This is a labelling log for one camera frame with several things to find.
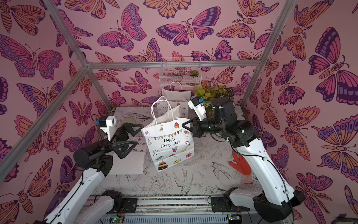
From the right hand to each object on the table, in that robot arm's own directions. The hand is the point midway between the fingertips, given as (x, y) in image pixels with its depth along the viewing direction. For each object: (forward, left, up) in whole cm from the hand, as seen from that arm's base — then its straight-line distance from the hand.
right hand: (185, 123), depth 59 cm
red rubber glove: (-3, -36, -39) cm, 53 cm away
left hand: (-9, +16, +2) cm, 19 cm away
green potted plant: (+35, -15, -15) cm, 41 cm away
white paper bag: (-6, +6, -7) cm, 11 cm away
